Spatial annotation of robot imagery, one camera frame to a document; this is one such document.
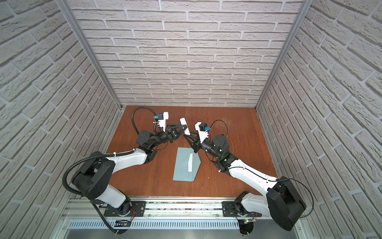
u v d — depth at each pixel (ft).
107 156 1.61
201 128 2.05
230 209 2.38
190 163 2.95
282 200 1.34
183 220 2.38
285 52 2.80
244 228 2.32
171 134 2.15
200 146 2.15
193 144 2.18
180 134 2.22
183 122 2.24
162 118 2.15
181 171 2.86
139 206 2.45
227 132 3.43
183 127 2.25
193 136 2.24
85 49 2.77
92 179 1.46
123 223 2.37
